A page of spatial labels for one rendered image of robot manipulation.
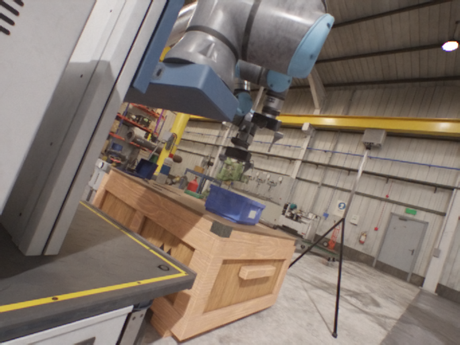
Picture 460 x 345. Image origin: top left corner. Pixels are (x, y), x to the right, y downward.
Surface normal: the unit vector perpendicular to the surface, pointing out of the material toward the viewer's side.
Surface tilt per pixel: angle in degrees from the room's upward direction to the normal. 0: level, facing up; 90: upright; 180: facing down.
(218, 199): 90
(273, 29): 115
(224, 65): 70
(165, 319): 90
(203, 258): 90
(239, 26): 128
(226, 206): 90
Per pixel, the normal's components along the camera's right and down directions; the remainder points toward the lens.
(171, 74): -0.44, -0.23
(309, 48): -0.21, 0.53
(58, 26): 0.82, 0.29
